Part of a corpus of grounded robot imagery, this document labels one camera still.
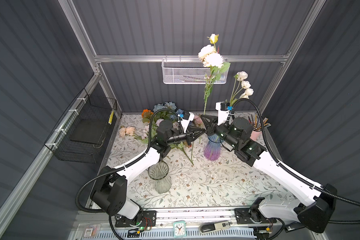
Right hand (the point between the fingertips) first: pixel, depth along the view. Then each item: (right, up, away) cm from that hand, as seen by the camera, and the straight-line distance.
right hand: (203, 117), depth 66 cm
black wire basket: (-58, -9, +4) cm, 59 cm away
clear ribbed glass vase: (-20, -26, +4) cm, 33 cm away
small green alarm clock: (-11, -52, +4) cm, 54 cm away
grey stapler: (+3, -50, +1) cm, 50 cm away
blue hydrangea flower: (-12, +7, +46) cm, 48 cm away
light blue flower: (-21, +12, +45) cm, 51 cm away
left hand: (+2, -6, +4) cm, 7 cm away
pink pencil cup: (+41, -10, +35) cm, 55 cm away
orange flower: (-37, +6, +46) cm, 59 cm away
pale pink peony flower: (-48, -7, +39) cm, 62 cm away
